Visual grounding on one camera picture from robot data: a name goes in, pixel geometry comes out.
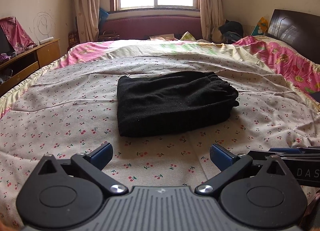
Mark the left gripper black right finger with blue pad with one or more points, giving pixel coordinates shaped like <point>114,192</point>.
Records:
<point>232,167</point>

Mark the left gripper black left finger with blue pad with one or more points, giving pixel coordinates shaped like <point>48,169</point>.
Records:
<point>90,166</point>

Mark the black pants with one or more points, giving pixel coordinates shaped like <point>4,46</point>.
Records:
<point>173,103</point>

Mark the cherry print bed sheet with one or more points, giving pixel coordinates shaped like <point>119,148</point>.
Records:
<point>74,109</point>

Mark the pink floral quilt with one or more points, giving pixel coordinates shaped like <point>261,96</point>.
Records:
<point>270,54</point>

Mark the wooden side cabinet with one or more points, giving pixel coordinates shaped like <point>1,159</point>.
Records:
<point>23,65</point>

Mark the dark wooden headboard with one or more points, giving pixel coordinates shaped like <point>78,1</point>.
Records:
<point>297,29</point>

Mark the black bag by curtain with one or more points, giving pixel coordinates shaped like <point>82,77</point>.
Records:
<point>232,31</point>

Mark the maroon padded bench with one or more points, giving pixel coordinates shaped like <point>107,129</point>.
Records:
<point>141,28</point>

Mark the pink cloth on cabinet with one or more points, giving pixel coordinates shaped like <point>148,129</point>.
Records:
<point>16,35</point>

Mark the right beige curtain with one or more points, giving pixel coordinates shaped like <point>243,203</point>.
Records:
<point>211,14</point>

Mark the beige curtain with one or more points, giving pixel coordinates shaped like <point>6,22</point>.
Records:
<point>211,14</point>
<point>87,19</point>

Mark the left beige curtain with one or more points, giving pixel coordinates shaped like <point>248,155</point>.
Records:
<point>87,19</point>

